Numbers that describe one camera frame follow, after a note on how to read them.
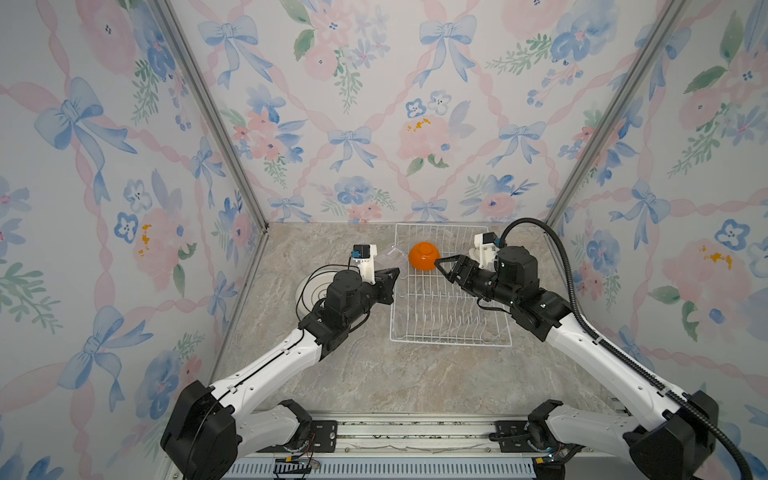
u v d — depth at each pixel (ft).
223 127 2.98
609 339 1.56
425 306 3.07
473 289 2.14
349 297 1.86
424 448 2.37
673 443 1.22
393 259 2.48
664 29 2.32
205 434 1.27
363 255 2.12
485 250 2.21
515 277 1.81
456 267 2.10
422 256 3.40
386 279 2.14
